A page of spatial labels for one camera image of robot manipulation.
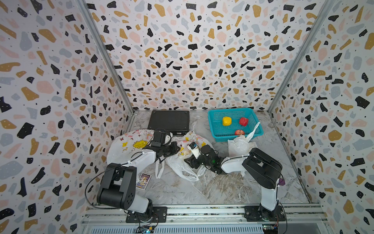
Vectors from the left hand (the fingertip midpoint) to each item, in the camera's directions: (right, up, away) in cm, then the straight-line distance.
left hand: (182, 147), depth 90 cm
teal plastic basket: (+27, +8, +17) cm, 33 cm away
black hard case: (-6, +16, +19) cm, 25 cm away
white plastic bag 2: (-3, -7, -6) cm, 9 cm away
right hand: (+3, -6, 0) cm, 7 cm away
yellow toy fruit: (+32, +17, +20) cm, 41 cm away
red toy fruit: (+44, +17, +20) cm, 51 cm away
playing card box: (-22, -18, -6) cm, 29 cm away
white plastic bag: (-36, +2, 0) cm, 36 cm away
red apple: (+39, +9, +13) cm, 42 cm away
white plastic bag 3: (+35, +2, -6) cm, 35 cm away
